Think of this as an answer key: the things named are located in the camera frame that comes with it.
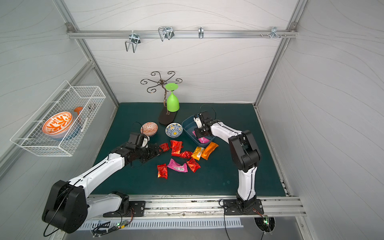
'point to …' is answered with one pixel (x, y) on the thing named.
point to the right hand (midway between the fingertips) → (198, 131)
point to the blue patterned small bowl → (173, 130)
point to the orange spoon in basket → (78, 109)
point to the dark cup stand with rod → (166, 117)
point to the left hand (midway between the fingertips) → (159, 153)
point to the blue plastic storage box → (188, 126)
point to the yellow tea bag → (197, 154)
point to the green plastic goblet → (172, 103)
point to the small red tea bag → (164, 146)
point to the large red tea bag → (176, 147)
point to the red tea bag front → (162, 171)
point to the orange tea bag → (209, 150)
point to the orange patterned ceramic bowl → (149, 128)
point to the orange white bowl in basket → (57, 125)
